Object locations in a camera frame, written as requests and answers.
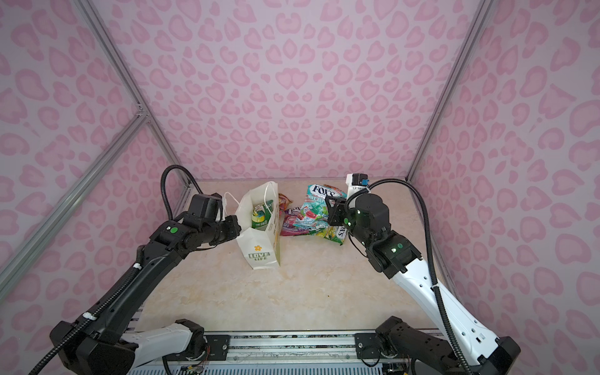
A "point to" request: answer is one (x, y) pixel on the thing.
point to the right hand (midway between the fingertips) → (326, 200)
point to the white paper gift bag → (259, 239)
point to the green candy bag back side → (268, 205)
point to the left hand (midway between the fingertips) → (244, 226)
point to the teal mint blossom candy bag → (314, 213)
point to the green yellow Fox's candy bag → (335, 233)
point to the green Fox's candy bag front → (258, 218)
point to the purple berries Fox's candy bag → (290, 216)
